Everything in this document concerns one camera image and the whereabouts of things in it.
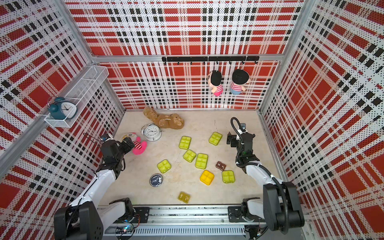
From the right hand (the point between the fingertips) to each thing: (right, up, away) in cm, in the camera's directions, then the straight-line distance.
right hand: (239, 132), depth 88 cm
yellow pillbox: (-19, -27, -2) cm, 33 cm away
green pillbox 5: (-7, -26, -2) cm, 27 cm away
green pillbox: (-13, -5, +14) cm, 20 cm away
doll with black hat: (+2, +34, +5) cm, 34 cm away
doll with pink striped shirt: (-14, +32, +6) cm, 36 cm away
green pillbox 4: (-46, -21, +3) cm, 50 cm away
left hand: (-67, -5, -1) cm, 67 cm away
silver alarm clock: (-57, -1, +14) cm, 59 cm away
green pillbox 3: (-23, -18, +4) cm, 29 cm away
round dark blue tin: (-49, -27, -4) cm, 56 cm away
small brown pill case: (-11, -21, +2) cm, 23 cm away
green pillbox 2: (-30, -15, +6) cm, 35 cm away
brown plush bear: (-45, +7, +14) cm, 47 cm away
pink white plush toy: (-62, -10, +6) cm, 63 cm away
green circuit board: (-59, -45, -18) cm, 77 cm away
